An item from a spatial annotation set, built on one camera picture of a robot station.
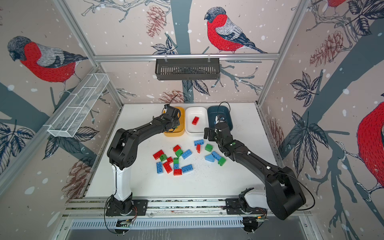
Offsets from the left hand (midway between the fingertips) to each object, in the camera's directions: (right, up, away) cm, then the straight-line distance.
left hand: (175, 119), depth 99 cm
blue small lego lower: (+2, -28, -12) cm, 30 cm away
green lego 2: (+30, -25, -11) cm, 41 cm away
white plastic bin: (+11, +5, +12) cm, 17 cm away
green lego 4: (+2, -25, -11) cm, 27 cm away
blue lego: (+16, -15, -2) cm, 22 cm away
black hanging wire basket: (+8, +36, +7) cm, 38 cm away
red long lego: (+14, -1, +8) cm, 16 cm away
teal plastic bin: (+35, +6, +12) cm, 37 cm away
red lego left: (-10, -22, -7) cm, 25 cm away
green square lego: (+23, -18, -4) cm, 29 cm away
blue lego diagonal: (+27, -22, -9) cm, 36 cm away
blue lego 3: (-7, -28, -13) cm, 32 cm away
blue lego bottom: (+9, -29, -13) cm, 33 cm away
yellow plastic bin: (+3, -8, -3) cm, 9 cm away
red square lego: (+2, -18, -6) cm, 19 cm away
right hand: (+23, -6, -13) cm, 27 cm away
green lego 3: (-6, -23, -9) cm, 26 cm away
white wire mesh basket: (-48, +5, -23) cm, 53 cm away
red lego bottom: (+4, -31, -14) cm, 34 cm away
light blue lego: (+23, -24, -8) cm, 34 cm away
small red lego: (+16, -18, -5) cm, 25 cm away
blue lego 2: (+9, -21, -7) cm, 24 cm away
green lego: (+3, -21, -8) cm, 23 cm away
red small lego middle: (-2, -24, -10) cm, 26 cm away
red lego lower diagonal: (-3, -28, -13) cm, 31 cm away
